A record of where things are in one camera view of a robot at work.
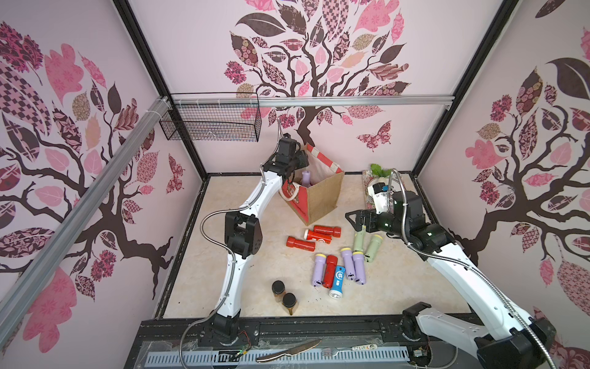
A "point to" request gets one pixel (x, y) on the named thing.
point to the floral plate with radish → (396, 184)
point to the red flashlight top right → (335, 231)
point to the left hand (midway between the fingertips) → (301, 158)
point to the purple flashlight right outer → (359, 267)
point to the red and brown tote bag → (315, 188)
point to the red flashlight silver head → (309, 234)
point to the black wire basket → (212, 117)
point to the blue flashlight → (336, 291)
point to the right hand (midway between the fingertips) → (356, 211)
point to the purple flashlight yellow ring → (319, 269)
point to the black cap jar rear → (278, 288)
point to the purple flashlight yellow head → (306, 178)
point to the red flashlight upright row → (330, 269)
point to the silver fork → (328, 351)
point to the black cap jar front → (290, 300)
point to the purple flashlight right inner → (347, 255)
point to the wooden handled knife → (290, 352)
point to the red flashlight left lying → (309, 246)
